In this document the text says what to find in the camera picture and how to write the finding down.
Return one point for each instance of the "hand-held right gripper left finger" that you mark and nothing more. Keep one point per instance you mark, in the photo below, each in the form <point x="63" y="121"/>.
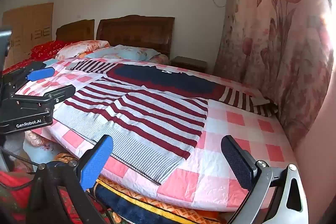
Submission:
<point x="95" y="161"/>

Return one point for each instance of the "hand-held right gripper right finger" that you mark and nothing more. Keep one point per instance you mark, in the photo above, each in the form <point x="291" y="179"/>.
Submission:
<point x="236" y="161"/>

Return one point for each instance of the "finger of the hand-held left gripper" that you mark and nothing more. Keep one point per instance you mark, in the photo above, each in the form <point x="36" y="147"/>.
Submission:
<point x="39" y="74"/>
<point x="60" y="92"/>

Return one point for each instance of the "red and white striped sweater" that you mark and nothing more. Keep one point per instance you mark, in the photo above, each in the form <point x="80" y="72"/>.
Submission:
<point x="157" y="113"/>

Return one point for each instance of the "person's left hand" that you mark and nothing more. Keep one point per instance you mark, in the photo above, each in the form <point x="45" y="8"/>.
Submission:
<point x="14" y="145"/>

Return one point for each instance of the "red blanket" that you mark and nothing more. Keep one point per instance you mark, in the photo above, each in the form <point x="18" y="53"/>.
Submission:
<point x="44" y="50"/>

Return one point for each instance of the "pink checkered bed sheet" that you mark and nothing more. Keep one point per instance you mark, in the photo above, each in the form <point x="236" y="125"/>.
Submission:
<point x="236" y="134"/>

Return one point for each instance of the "pink floral pillow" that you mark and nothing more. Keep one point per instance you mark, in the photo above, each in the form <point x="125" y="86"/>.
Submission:
<point x="78" y="48"/>

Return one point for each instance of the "light wooden wardrobe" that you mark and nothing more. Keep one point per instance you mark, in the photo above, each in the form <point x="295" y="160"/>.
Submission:
<point x="26" y="22"/>

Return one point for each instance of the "navy blanket with yellow trim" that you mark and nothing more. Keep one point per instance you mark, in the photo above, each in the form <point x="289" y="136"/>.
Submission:
<point x="126" y="209"/>

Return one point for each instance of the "small dark wooden headboard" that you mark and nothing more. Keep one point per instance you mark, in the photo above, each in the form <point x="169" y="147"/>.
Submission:
<point x="76" y="29"/>

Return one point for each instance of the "light blue pillow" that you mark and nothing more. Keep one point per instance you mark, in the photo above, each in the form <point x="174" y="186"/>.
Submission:
<point x="123" y="52"/>

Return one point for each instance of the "red patterned cloth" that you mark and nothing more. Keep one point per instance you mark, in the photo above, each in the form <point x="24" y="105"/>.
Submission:
<point x="13" y="195"/>

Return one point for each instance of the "large dark wooden headboard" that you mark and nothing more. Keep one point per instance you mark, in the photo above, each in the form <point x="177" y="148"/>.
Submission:
<point x="136" y="32"/>

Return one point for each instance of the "dark wooden nightstand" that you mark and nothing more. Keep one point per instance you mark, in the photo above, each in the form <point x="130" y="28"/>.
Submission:
<point x="189" y="62"/>

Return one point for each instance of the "pink floral curtain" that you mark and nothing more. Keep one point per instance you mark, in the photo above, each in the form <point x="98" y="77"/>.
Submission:
<point x="275" y="43"/>

